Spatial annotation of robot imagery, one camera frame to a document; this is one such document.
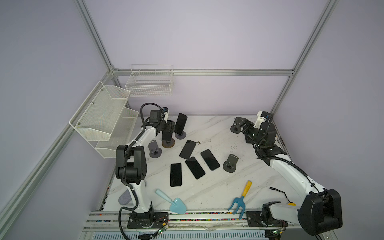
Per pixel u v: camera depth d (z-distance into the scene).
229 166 0.88
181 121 1.02
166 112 0.88
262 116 0.70
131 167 0.51
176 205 0.78
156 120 0.76
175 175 0.92
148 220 0.66
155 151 0.95
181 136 1.07
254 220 0.74
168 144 1.03
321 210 0.41
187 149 1.01
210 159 0.98
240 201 0.80
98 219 0.75
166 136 0.98
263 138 0.61
